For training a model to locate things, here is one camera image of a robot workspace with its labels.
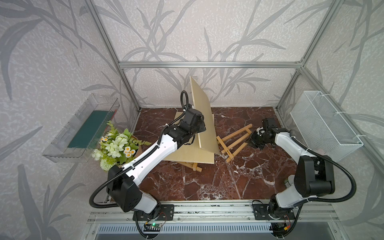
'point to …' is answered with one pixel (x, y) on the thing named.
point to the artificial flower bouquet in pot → (116, 147)
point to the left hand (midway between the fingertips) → (203, 122)
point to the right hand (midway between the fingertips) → (244, 140)
